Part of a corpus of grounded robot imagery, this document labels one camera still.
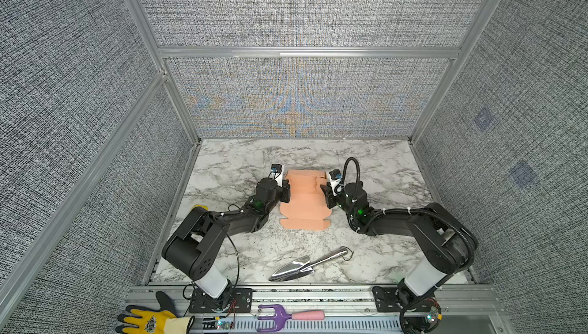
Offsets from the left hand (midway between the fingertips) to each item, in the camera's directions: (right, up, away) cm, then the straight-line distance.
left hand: (288, 181), depth 91 cm
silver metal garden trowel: (+5, -28, -11) cm, 31 cm away
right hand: (+14, -1, 0) cm, 14 cm away
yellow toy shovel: (-37, -11, +5) cm, 39 cm away
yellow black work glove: (-37, -38, -24) cm, 58 cm away
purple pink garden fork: (-2, -40, -21) cm, 45 cm away
